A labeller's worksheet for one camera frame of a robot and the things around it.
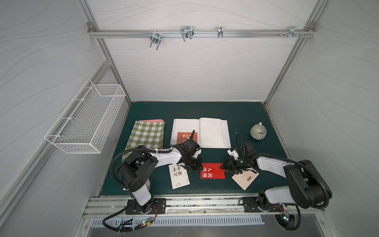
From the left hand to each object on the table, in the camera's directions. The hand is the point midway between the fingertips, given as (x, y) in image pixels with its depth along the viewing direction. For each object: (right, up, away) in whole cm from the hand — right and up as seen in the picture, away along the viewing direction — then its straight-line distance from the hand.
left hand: (203, 171), depth 84 cm
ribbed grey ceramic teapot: (+40, +21, +17) cm, 48 cm away
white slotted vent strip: (-41, -21, -12) cm, 48 cm away
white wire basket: (-57, +28, -15) cm, 65 cm away
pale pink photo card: (+24, -5, -2) cm, 24 cm away
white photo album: (+8, +20, +17) cm, 27 cm away
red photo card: (+6, -1, +2) cm, 6 cm away
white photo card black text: (-14, -3, 0) cm, 15 cm away
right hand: (+12, +1, +2) cm, 12 cm away
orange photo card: (-14, +18, +14) cm, 27 cm away
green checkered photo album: (-36, +20, +17) cm, 45 cm away
